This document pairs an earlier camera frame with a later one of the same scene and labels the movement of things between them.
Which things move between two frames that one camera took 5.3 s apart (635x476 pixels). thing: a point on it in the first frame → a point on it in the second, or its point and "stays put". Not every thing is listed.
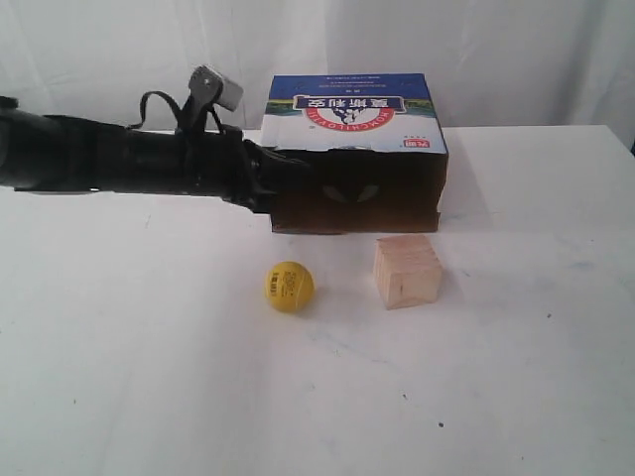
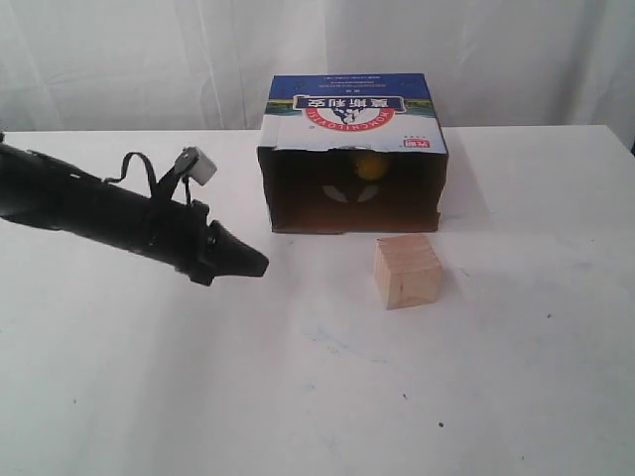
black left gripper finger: (272, 174) → (229, 255)
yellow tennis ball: (290, 287) → (371, 167)
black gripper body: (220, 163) → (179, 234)
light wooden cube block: (408, 271) stays put
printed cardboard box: (373, 145) stays put
